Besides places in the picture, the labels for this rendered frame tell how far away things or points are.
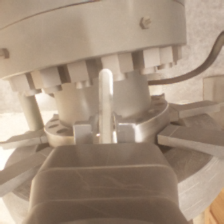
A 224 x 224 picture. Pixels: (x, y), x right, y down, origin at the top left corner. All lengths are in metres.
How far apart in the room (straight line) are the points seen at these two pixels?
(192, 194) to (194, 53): 1.06
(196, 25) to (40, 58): 1.12
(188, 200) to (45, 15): 0.40
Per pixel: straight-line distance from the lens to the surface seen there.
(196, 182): 0.36
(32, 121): 0.87
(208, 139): 0.42
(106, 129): 0.17
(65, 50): 0.30
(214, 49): 0.53
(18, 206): 0.42
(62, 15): 0.31
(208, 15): 1.34
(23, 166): 0.48
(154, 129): 0.44
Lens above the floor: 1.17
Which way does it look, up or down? 73 degrees down
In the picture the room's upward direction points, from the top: 170 degrees counter-clockwise
